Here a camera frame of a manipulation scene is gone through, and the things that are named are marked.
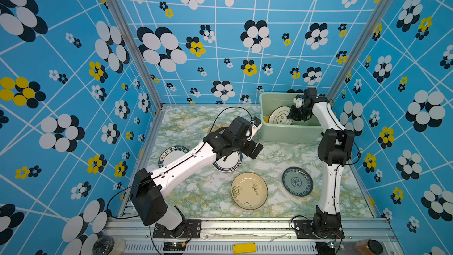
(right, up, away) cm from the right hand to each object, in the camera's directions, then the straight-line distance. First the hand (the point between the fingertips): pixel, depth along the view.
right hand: (291, 116), depth 103 cm
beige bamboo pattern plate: (-27, -37, -18) cm, 49 cm away
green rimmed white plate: (-35, -25, -11) cm, 44 cm away
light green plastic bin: (-14, -6, -16) cm, 22 cm away
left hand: (-24, -11, -27) cm, 38 cm away
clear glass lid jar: (-80, -47, -41) cm, 101 cm away
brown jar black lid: (+14, -48, -40) cm, 64 cm away
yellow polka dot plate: (-13, -2, +8) cm, 15 cm away
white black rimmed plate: (-6, 0, +5) cm, 8 cm away
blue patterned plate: (-2, -33, -16) cm, 37 cm away
